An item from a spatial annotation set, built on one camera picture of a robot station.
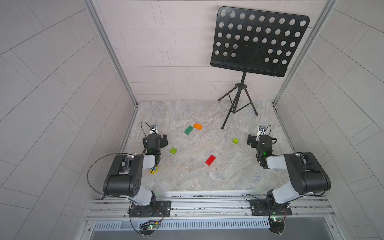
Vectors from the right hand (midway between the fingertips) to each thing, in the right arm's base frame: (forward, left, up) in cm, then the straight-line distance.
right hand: (257, 132), depth 95 cm
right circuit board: (-47, +4, -6) cm, 47 cm away
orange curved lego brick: (+10, +38, -3) cm, 39 cm away
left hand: (+3, +63, +2) cm, 63 cm away
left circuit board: (-45, +63, -2) cm, 77 cm away
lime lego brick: (-9, +53, -1) cm, 54 cm away
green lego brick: (+6, +44, -1) cm, 44 cm away
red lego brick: (-15, +32, -3) cm, 35 cm away
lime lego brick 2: (-4, +14, -2) cm, 15 cm away
